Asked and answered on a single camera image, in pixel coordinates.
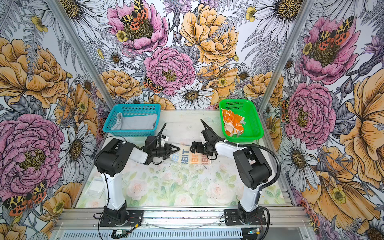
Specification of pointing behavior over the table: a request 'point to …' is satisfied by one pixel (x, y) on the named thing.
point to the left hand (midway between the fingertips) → (179, 152)
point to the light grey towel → (136, 122)
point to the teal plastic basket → (129, 109)
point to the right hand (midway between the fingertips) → (197, 154)
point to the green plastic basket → (253, 129)
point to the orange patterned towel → (233, 123)
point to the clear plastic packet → (96, 188)
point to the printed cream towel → (184, 155)
